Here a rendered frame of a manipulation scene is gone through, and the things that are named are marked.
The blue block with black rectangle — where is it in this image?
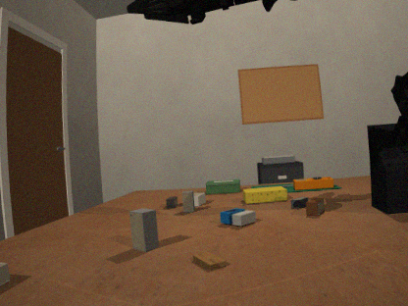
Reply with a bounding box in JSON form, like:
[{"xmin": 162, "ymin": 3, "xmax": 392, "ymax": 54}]
[{"xmin": 220, "ymin": 208, "xmax": 245, "ymax": 224}]

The orange rectangular block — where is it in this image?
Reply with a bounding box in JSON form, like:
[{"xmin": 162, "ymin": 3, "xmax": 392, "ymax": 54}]
[{"xmin": 294, "ymin": 178, "xmax": 333, "ymax": 190}]

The green cutting mat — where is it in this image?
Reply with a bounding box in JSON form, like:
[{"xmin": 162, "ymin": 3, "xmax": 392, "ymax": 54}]
[{"xmin": 255, "ymin": 183, "xmax": 339, "ymax": 193}]

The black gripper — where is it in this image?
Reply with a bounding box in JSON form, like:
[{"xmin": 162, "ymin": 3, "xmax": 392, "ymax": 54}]
[{"xmin": 127, "ymin": 0, "xmax": 234, "ymax": 25}]

